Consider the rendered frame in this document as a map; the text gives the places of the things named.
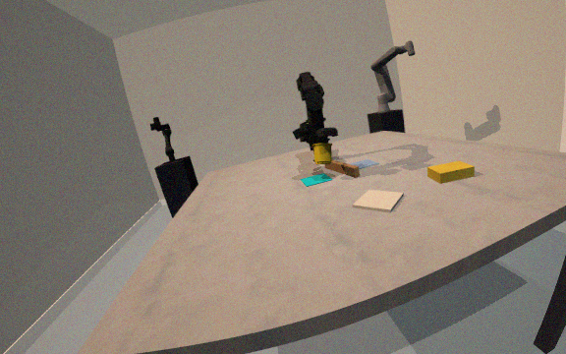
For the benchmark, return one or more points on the beige flat square pad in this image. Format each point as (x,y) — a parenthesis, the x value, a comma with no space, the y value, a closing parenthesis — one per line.
(378,200)

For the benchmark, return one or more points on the yellow rectangular block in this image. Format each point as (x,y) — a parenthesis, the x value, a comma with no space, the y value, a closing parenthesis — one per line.
(455,170)

